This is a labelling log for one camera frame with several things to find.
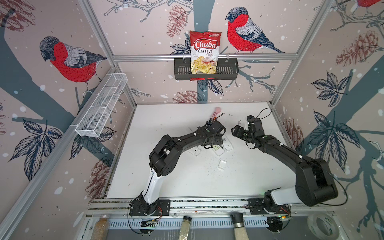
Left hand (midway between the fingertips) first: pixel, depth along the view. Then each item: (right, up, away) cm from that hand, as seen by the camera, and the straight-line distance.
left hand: (216, 141), depth 92 cm
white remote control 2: (+1, -6, +1) cm, 6 cm away
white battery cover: (+3, -13, -4) cm, 14 cm away
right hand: (+11, +6, -2) cm, 12 cm away
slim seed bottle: (-18, -35, -27) cm, 47 cm away
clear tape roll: (+49, -37, -23) cm, 65 cm away
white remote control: (+8, -3, +3) cm, 9 cm away
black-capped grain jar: (+7, -36, -27) cm, 45 cm away
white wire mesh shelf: (-63, +17, -18) cm, 68 cm away
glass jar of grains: (-55, -34, -27) cm, 70 cm away
